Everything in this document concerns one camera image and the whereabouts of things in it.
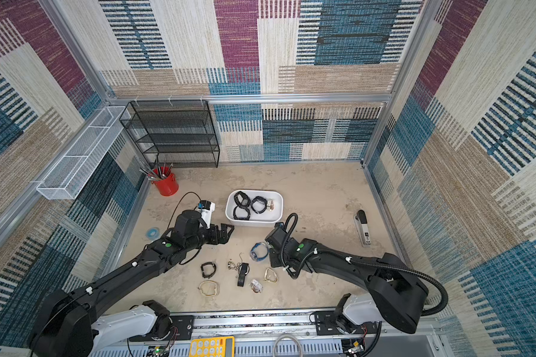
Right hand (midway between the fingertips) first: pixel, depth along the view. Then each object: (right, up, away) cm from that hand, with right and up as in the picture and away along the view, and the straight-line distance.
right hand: (280, 258), depth 85 cm
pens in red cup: (-56, +33, +20) cm, 68 cm away
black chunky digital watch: (-15, +22, +17) cm, 32 cm away
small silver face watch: (-9, -7, -8) cm, 14 cm away
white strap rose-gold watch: (-4, +19, +14) cm, 23 cm away
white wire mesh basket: (-67, +30, -14) cm, 75 cm away
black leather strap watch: (-14, -4, 0) cm, 14 cm away
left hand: (-20, +12, -2) cm, 23 cm away
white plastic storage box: (-11, +17, +16) cm, 26 cm away
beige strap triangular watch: (-4, -6, -2) cm, 7 cm away
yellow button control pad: (-20, -22, -16) cm, 34 cm away
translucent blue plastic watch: (-10, +1, +1) cm, 10 cm away
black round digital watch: (-15, +14, +11) cm, 23 cm away
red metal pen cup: (-52, +27, +22) cm, 63 cm away
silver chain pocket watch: (-19, -3, +1) cm, 19 cm away
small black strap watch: (-27, -6, -2) cm, 27 cm away
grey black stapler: (+34, +12, +8) cm, 37 cm away
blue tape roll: (-53, +7, +10) cm, 55 cm away
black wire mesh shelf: (-46, +54, +23) cm, 75 cm away
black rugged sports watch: (-8, +21, +16) cm, 28 cm away
